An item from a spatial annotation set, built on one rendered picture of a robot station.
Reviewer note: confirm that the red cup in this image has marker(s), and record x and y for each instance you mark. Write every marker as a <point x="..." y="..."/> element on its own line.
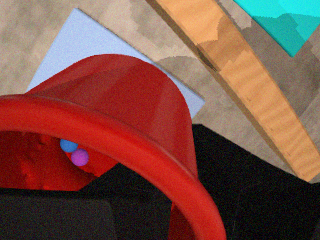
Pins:
<point x="120" y="109"/>

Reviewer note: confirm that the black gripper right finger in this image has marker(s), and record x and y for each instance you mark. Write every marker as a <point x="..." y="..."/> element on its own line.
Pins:
<point x="256" y="200"/>

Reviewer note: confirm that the tan rectangular block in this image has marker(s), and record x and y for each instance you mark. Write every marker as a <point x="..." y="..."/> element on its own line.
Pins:
<point x="208" y="33"/>

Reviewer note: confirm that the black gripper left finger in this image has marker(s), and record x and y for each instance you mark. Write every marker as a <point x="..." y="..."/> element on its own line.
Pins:
<point x="119" y="205"/>

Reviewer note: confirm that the blue marble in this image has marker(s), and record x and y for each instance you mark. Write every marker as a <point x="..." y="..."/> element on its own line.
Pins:
<point x="68" y="146"/>

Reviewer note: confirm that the purple marble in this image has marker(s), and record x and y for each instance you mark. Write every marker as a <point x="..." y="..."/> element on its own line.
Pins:
<point x="80" y="157"/>

